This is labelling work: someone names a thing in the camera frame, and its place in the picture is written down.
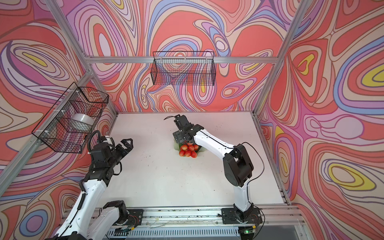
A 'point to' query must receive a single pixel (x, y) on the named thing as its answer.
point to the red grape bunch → (188, 149)
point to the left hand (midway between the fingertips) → (129, 142)
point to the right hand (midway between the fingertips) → (185, 135)
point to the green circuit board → (121, 231)
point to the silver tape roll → (82, 121)
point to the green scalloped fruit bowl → (177, 146)
